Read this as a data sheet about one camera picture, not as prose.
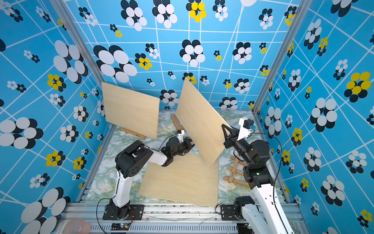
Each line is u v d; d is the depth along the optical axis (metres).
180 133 0.91
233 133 0.58
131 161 0.54
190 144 0.87
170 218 0.73
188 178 0.84
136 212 0.74
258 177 0.50
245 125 0.54
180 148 0.80
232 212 0.73
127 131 1.00
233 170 0.84
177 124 1.06
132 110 0.89
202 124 0.76
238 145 0.58
